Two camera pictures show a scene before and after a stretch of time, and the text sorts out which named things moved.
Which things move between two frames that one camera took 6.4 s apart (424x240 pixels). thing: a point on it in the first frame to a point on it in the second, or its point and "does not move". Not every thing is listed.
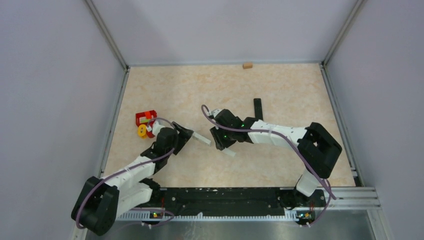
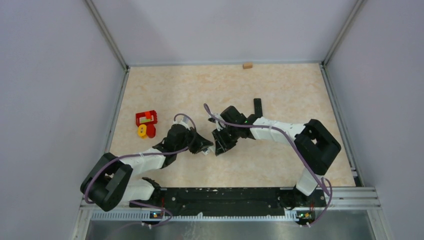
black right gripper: x=220 y=143 does not move
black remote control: x=258 y=108 does not move
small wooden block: x=247 y=65 does not move
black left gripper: x=182 y=137 to x=200 y=142
